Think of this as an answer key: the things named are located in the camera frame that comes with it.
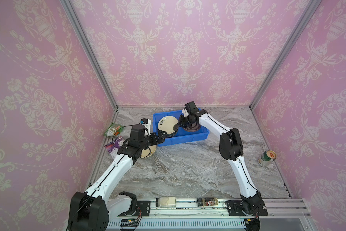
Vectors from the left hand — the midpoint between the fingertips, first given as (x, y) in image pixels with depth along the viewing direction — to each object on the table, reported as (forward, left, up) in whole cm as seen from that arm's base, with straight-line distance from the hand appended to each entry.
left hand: (161, 134), depth 81 cm
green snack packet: (+15, +37, -17) cm, 43 cm away
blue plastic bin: (+6, -12, -10) cm, 17 cm away
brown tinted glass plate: (+8, -19, -3) cm, 21 cm away
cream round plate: (-11, +6, +1) cm, 12 cm away
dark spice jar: (-30, -25, -15) cm, 42 cm away
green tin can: (-9, -60, -8) cm, 62 cm away
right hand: (+18, -9, -12) cm, 23 cm away
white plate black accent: (+19, -1, -14) cm, 24 cm away
